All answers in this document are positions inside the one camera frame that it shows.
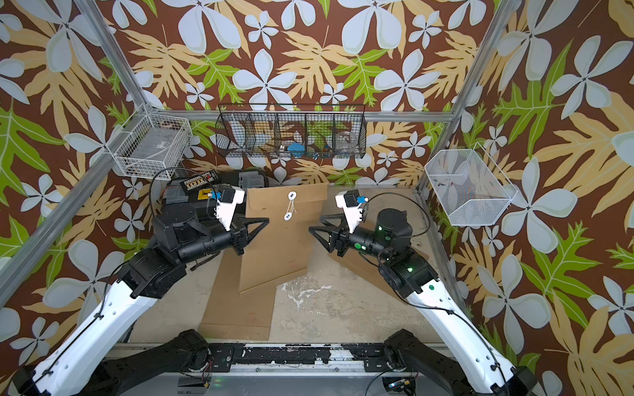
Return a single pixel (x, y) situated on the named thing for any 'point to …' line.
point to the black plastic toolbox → (202, 200)
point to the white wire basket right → (471, 189)
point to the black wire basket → (292, 130)
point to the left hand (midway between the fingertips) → (267, 218)
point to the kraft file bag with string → (227, 317)
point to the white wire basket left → (150, 143)
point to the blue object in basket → (296, 149)
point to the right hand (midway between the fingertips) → (315, 225)
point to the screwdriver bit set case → (196, 182)
